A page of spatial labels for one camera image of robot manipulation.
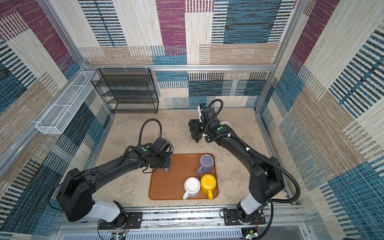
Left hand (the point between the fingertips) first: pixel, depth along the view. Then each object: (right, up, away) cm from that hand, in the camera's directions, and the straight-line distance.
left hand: (169, 161), depth 83 cm
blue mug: (-1, -5, +2) cm, 6 cm away
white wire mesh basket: (-51, +21, -14) cm, 57 cm away
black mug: (+15, +13, +13) cm, 24 cm away
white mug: (+13, -11, -7) cm, 18 cm away
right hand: (+15, +20, +1) cm, 25 cm away
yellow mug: (+21, -9, -9) cm, 24 cm away
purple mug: (+21, -2, 0) cm, 21 cm away
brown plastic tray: (-2, -13, 0) cm, 14 cm away
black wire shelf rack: (-35, +45, +28) cm, 63 cm away
